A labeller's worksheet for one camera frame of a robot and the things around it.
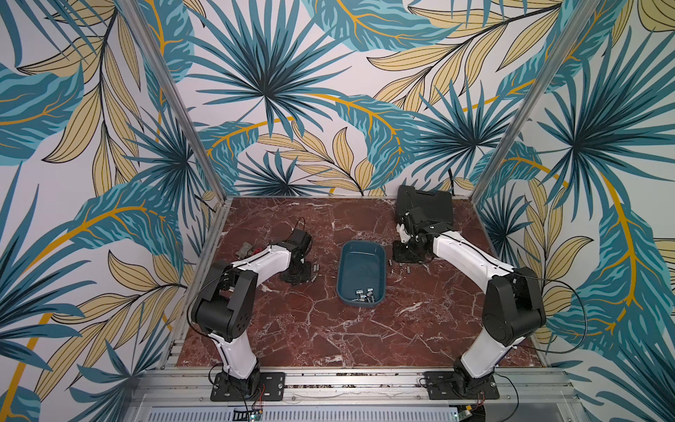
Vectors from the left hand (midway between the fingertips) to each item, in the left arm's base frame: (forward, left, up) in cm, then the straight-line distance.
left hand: (300, 280), depth 93 cm
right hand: (+6, -34, +8) cm, 35 cm away
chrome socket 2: (+4, -33, +1) cm, 33 cm away
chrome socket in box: (-4, -24, 0) cm, 25 cm away
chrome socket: (+8, -33, +1) cm, 34 cm away
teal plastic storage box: (+9, -23, -5) cm, 25 cm away
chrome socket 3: (+6, -39, -1) cm, 40 cm away
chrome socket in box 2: (-6, -24, -1) cm, 25 cm away
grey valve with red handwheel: (+11, +21, +2) cm, 24 cm away
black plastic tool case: (+35, -55, +2) cm, 66 cm away
